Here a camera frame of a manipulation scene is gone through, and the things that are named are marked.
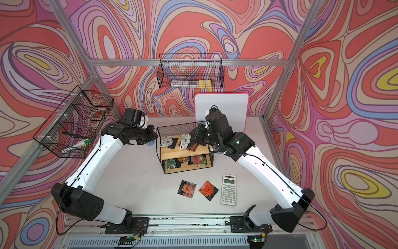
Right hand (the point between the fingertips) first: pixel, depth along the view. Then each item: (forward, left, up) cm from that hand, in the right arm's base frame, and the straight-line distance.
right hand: (193, 136), depth 67 cm
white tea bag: (-1, +4, -2) cm, 5 cm away
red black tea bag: (-13, -6, -33) cm, 36 cm away
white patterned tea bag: (+8, +14, -15) cm, 22 cm away
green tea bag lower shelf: (+3, +15, -31) cm, 34 cm away
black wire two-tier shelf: (+3, +8, -17) cm, 19 cm away
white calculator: (-13, -18, -33) cm, 39 cm away
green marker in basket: (+3, +51, -4) cm, 51 cm away
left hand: (+8, +18, -8) cm, 21 cm away
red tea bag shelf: (+5, 0, -30) cm, 30 cm away
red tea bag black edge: (-11, +6, -32) cm, 35 cm away
